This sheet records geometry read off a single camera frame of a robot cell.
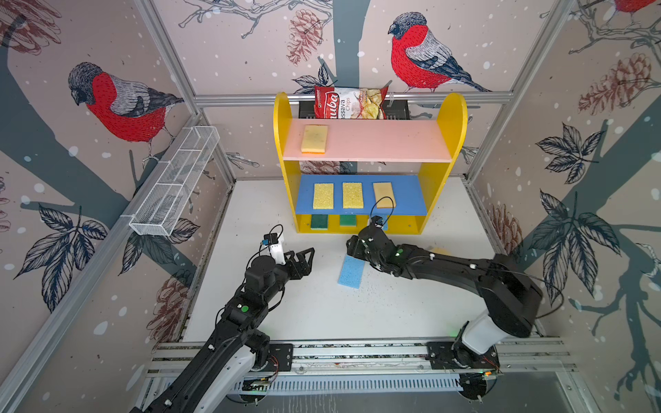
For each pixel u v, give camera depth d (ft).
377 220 2.60
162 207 2.33
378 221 2.59
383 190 3.12
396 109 3.02
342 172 4.12
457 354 2.15
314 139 2.41
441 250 3.22
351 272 2.96
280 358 2.40
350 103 2.82
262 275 1.85
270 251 2.20
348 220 3.38
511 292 1.46
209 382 1.54
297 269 2.21
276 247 2.25
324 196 3.11
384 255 2.16
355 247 2.55
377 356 2.45
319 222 3.42
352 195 3.12
